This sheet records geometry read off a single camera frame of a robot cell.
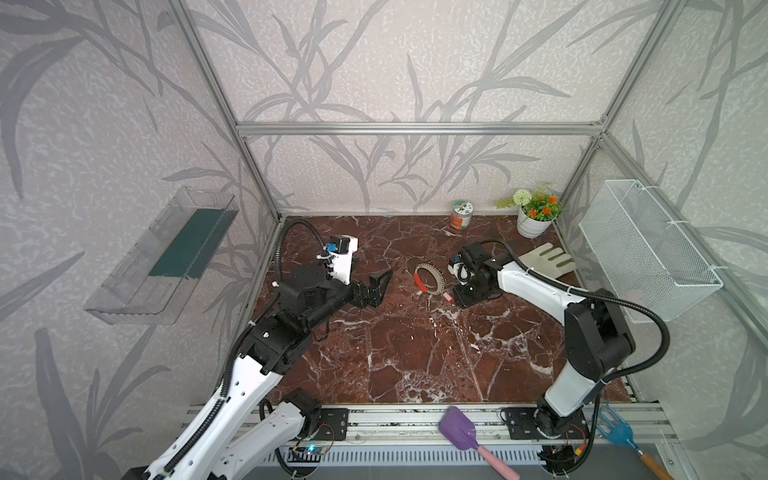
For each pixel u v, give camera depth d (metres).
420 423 0.75
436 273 1.03
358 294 0.56
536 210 1.05
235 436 0.42
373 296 0.57
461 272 0.82
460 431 0.72
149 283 0.63
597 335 0.47
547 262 1.05
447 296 0.96
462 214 1.11
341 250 0.53
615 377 0.50
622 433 0.72
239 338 0.47
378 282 0.56
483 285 0.69
